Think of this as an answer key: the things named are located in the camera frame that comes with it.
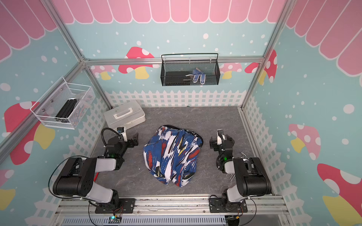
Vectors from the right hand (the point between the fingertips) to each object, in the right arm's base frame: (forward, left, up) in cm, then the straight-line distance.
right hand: (219, 135), depth 93 cm
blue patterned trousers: (-14, +31, +1) cm, 34 cm away
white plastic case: (+15, +64, +5) cm, 66 cm away
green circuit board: (-45, +60, -10) cm, 75 cm away
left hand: (+1, +59, +1) cm, 59 cm away
